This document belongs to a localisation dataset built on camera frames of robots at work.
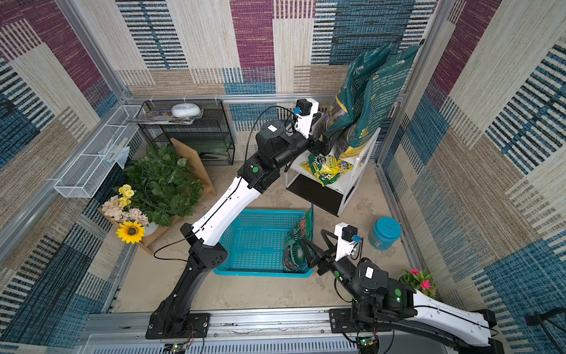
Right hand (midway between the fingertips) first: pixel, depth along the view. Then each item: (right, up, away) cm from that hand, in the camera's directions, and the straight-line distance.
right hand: (313, 235), depth 63 cm
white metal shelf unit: (+14, +14, +27) cm, 33 cm away
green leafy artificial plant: (-53, +14, +20) cm, 58 cm away
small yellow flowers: (-58, +12, +7) cm, 59 cm away
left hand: (+4, +33, -1) cm, 33 cm away
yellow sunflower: (-56, 0, +7) cm, 57 cm away
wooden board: (-44, +22, +27) cm, 56 cm away
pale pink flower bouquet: (-65, +6, +11) cm, 66 cm away
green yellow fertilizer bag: (+8, +21, +25) cm, 34 cm away
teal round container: (+29, -3, +19) cm, 35 cm away
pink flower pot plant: (+32, -14, +3) cm, 35 cm away
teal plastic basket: (-20, -10, +30) cm, 38 cm away
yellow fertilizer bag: (+16, +22, +26) cm, 37 cm away
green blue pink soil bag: (-4, -11, +12) cm, 17 cm away
